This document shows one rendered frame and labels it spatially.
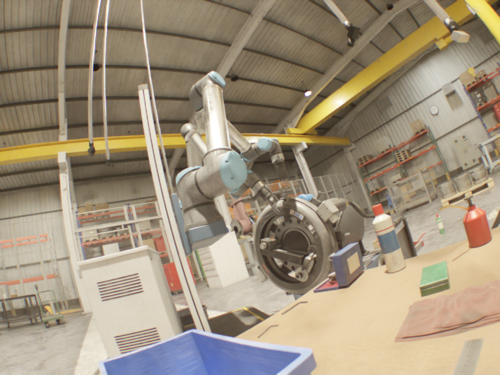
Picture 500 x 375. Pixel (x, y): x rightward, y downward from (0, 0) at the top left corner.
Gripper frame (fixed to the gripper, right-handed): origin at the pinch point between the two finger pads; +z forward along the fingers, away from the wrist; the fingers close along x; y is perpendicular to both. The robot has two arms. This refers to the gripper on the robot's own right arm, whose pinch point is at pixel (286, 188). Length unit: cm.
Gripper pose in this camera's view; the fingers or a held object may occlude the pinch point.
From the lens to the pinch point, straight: 173.4
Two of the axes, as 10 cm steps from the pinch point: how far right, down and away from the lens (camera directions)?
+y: 0.8, 1.5, 9.9
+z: 2.6, 9.5, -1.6
